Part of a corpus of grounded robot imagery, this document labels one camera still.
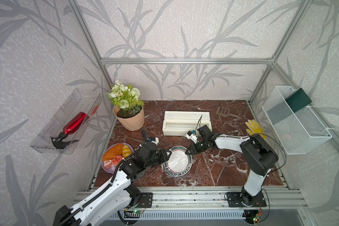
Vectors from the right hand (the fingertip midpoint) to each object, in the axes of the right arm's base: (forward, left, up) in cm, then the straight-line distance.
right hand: (186, 152), depth 88 cm
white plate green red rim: (-7, +4, 0) cm, 8 cm away
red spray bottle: (+1, +51, +32) cm, 60 cm away
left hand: (-6, +9, +10) cm, 15 cm away
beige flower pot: (+17, +34, +13) cm, 40 cm away
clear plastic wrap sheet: (-6, -4, +2) cm, 8 cm away
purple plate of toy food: (-2, +44, +2) cm, 44 cm away
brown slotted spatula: (+34, -33, -2) cm, 48 cm away
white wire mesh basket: (-5, -50, +30) cm, 58 cm away
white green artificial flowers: (+25, +37, +25) cm, 51 cm away
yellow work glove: (+21, -54, -4) cm, 58 cm away
